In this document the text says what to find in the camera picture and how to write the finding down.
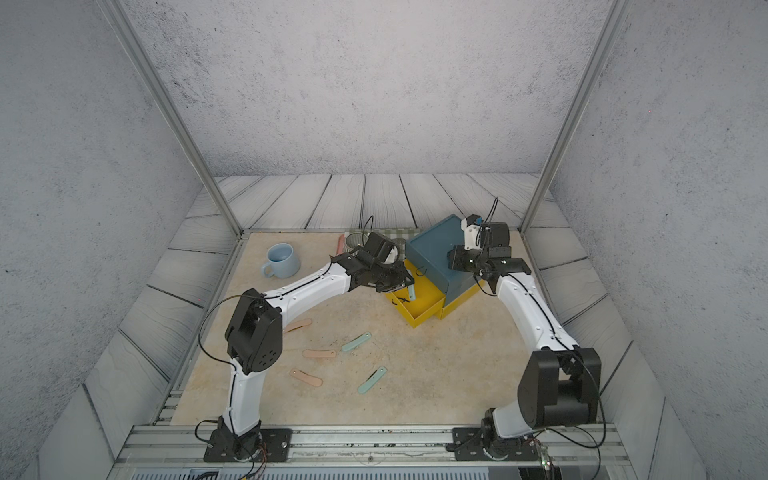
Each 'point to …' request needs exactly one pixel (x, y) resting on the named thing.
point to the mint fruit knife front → (372, 380)
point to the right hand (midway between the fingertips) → (449, 257)
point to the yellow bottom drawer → (452, 305)
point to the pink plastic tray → (340, 245)
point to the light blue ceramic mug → (281, 263)
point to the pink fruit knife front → (299, 374)
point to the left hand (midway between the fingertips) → (420, 283)
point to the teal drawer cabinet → (429, 252)
